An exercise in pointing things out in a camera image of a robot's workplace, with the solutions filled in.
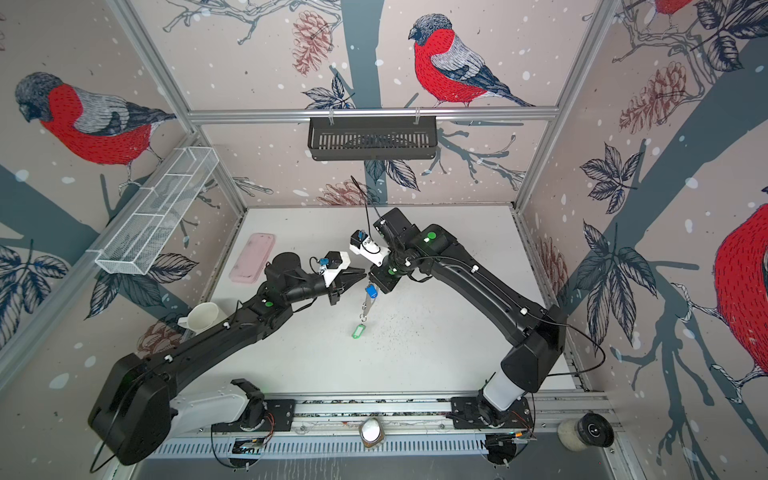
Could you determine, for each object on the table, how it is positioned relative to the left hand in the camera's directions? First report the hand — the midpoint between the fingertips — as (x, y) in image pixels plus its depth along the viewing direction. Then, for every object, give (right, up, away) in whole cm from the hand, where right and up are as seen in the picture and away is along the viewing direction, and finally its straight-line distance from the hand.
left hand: (366, 267), depth 73 cm
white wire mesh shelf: (-56, +14, +5) cm, 58 cm away
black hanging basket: (-1, +43, +34) cm, 55 cm away
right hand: (+2, -1, +1) cm, 3 cm away
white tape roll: (+47, -35, -9) cm, 60 cm away
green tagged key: (-3, -19, +9) cm, 21 cm away
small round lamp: (+2, -35, -10) cm, 36 cm away
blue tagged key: (+1, -6, +2) cm, 7 cm away
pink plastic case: (-44, -1, +31) cm, 53 cm away
